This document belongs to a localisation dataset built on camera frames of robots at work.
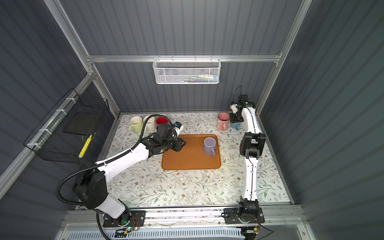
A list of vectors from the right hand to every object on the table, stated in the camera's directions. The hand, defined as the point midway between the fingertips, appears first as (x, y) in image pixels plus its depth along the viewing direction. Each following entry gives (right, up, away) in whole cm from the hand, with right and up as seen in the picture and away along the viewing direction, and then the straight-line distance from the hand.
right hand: (236, 120), depth 105 cm
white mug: (-60, -3, -3) cm, 60 cm away
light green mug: (-69, -3, -3) cm, 69 cm away
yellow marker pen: (-80, -12, -35) cm, 88 cm away
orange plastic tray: (-32, -24, -8) cm, 40 cm away
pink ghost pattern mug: (-10, -1, -3) cm, 10 cm away
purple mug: (-20, -15, -13) cm, 28 cm away
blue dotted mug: (0, -4, +1) cm, 4 cm away
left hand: (-36, -13, -21) cm, 43 cm away
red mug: (-54, 0, +2) cm, 54 cm away
